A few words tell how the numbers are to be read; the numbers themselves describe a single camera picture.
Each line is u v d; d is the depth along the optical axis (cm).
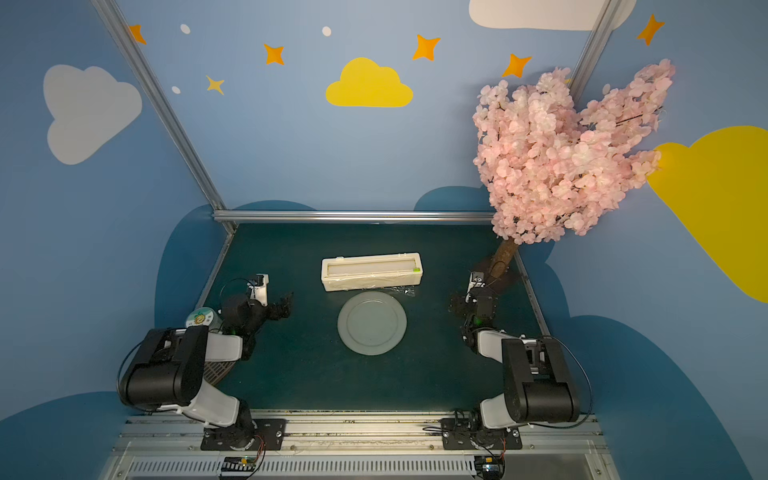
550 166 65
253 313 80
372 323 94
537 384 45
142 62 77
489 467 73
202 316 86
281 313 86
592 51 75
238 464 73
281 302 85
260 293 83
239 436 68
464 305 86
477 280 82
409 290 101
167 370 46
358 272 100
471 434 68
